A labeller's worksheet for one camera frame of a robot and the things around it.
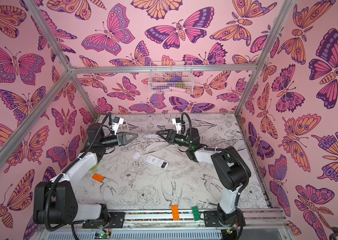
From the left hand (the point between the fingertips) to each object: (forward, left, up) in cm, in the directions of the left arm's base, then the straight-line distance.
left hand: (137, 136), depth 76 cm
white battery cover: (+3, +6, -25) cm, 26 cm away
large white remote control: (-2, -8, -24) cm, 25 cm away
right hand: (+3, -10, -2) cm, 11 cm away
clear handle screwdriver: (+2, -6, -3) cm, 7 cm away
